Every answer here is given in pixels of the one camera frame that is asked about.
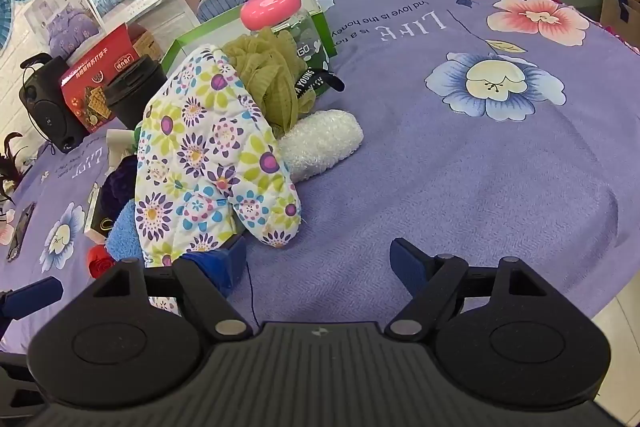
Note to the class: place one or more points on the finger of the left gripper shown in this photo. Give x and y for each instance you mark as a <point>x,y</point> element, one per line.
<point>30,298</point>

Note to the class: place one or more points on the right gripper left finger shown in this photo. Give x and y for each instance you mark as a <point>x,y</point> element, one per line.
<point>206,281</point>

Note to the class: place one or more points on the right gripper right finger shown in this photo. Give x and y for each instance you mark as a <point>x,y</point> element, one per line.
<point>432,282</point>

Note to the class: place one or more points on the blue terry towel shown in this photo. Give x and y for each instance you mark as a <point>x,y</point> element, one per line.
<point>123,241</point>

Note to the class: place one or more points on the floral quilted oven mitt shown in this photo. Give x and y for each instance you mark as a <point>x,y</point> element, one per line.
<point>209,166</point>

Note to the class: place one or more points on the white fluffy sponge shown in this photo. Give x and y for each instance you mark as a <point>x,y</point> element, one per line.
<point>318,142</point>

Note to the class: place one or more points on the olive green bath pouf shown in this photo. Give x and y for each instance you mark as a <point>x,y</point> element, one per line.
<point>268,65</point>

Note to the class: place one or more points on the black phone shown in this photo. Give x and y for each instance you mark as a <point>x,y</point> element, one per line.
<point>20,230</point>

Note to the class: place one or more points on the red rose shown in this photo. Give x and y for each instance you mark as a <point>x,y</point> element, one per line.
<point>99,261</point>

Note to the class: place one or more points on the dark purple yarn ball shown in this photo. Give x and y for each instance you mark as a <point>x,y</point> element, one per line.
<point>118,189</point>

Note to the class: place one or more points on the dark feather decoration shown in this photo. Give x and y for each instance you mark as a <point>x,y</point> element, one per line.
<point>9,172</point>

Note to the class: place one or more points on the purple floral tablecloth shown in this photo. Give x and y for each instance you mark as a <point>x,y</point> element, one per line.
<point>491,128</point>

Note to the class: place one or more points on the black lidded cup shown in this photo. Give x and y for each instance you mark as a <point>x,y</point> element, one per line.
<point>129,92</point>

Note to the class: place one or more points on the black speaker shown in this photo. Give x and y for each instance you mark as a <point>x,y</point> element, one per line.
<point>42,96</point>

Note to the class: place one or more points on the red cracker box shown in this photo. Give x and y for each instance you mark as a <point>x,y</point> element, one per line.
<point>83,85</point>

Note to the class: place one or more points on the green cardboard box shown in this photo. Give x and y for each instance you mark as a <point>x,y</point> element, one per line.
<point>228,26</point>

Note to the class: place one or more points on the pink lid clear jar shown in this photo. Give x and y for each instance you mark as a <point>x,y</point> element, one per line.
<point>289,15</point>

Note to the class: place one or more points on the bedding package purple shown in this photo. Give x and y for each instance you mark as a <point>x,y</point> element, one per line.
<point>62,26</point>

